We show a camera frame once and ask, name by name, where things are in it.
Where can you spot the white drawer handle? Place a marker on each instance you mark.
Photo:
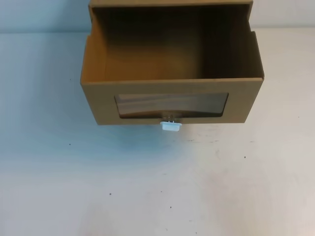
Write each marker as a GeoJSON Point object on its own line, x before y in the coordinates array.
{"type": "Point", "coordinates": [170, 126]}

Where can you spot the brown cardboard drawer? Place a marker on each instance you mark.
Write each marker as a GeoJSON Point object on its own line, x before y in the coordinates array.
{"type": "Point", "coordinates": [187, 65]}

